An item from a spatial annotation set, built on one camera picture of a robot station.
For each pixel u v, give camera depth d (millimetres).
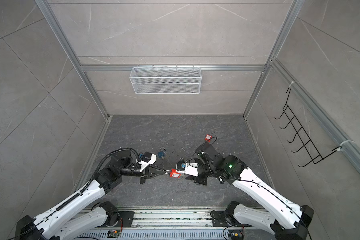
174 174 647
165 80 1005
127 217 741
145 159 555
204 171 547
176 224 730
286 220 378
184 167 552
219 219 721
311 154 605
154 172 613
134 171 591
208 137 1044
